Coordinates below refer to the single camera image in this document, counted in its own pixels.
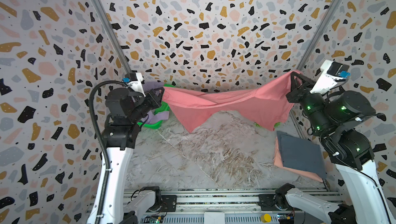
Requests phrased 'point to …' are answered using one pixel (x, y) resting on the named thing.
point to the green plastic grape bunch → (276, 125)
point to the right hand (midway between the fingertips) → (293, 70)
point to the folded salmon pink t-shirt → (278, 162)
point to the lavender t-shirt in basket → (151, 117)
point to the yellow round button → (266, 218)
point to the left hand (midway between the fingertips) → (163, 86)
